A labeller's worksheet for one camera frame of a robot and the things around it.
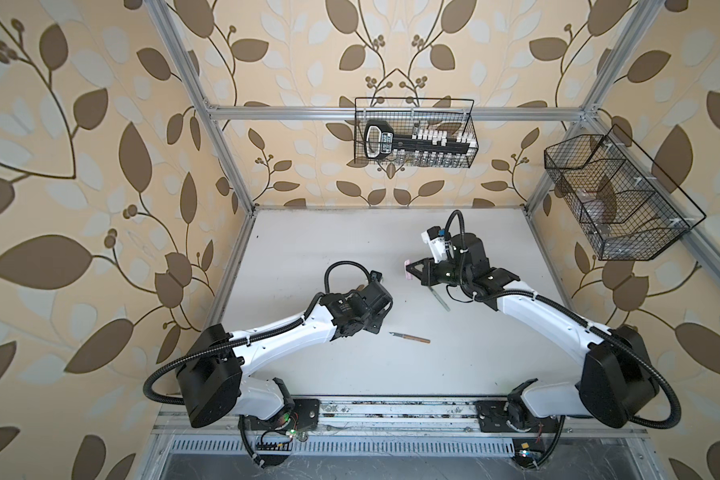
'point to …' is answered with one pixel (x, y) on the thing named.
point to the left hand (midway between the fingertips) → (377, 312)
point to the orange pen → (404, 336)
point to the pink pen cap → (409, 275)
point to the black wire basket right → (628, 207)
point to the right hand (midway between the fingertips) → (409, 270)
